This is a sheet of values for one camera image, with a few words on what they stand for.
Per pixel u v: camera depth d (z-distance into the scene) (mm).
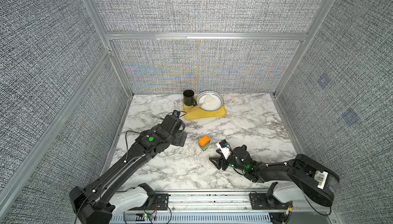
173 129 540
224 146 734
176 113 635
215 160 767
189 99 1097
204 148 890
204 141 829
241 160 649
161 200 735
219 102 1130
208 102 1135
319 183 433
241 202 747
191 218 701
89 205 370
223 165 749
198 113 1052
